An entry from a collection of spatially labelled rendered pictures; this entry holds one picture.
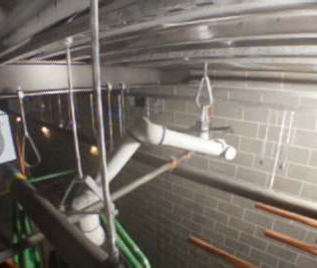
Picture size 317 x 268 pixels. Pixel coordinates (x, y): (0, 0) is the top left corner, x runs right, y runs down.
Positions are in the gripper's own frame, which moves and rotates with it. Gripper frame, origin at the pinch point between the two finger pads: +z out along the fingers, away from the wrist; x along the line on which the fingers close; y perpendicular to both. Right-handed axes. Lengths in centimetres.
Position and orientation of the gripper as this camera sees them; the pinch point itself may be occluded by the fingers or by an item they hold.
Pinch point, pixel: (203, 108)
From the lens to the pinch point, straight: 139.0
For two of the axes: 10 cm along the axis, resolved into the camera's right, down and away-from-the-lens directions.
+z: 0.0, -9.6, -2.7
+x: -6.2, 2.1, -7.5
